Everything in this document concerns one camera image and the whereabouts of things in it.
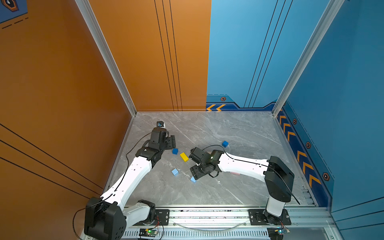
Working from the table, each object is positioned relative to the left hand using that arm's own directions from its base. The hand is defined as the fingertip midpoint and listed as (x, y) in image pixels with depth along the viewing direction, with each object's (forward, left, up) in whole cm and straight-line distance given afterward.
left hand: (167, 136), depth 83 cm
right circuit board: (-41, -57, -18) cm, 73 cm away
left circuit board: (-42, +7, -20) cm, 47 cm away
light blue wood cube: (-22, -15, -7) cm, 27 cm away
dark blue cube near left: (+1, -2, -17) cm, 17 cm away
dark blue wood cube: (+6, -35, -16) cm, 39 cm away
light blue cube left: (-14, -4, -16) cm, 22 cm away
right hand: (-15, -16, -12) cm, 26 cm away
